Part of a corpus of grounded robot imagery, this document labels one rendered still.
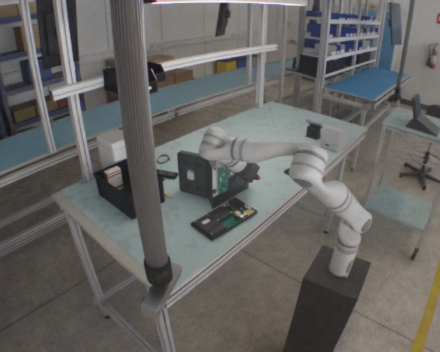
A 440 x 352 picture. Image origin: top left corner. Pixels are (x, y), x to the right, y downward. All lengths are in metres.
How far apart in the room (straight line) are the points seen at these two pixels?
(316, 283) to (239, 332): 0.94
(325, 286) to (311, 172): 0.63
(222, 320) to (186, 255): 1.08
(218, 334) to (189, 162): 1.18
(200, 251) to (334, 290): 0.56
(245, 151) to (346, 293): 0.73
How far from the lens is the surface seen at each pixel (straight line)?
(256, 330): 2.18
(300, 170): 0.83
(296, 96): 4.74
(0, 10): 4.53
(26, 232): 2.69
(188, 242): 1.25
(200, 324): 2.20
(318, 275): 1.38
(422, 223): 2.91
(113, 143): 1.59
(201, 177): 1.43
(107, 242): 1.31
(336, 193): 0.96
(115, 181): 1.57
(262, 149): 0.91
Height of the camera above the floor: 1.84
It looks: 30 degrees down
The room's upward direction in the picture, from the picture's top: straight up
